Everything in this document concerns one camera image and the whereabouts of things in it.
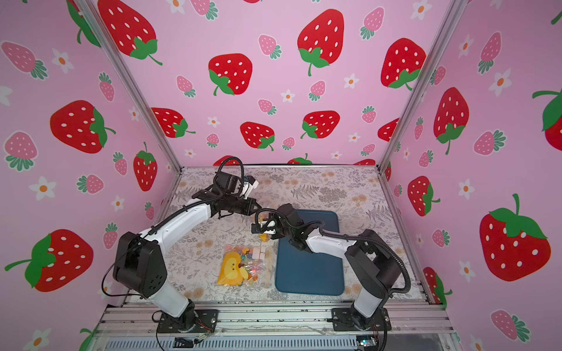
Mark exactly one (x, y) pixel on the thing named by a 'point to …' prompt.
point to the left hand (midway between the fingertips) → (262, 207)
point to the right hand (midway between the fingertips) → (262, 218)
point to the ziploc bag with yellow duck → (243, 265)
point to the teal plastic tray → (298, 271)
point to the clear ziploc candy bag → (265, 235)
